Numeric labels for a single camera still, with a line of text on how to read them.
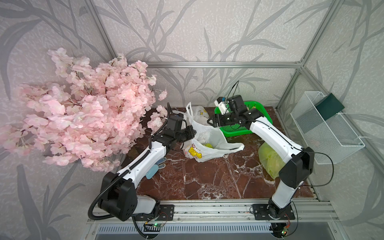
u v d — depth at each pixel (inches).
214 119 27.9
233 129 28.2
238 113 24.1
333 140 23.7
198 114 39.2
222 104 28.8
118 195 16.0
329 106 28.3
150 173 34.2
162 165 35.1
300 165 17.5
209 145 36.0
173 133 24.6
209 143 37.6
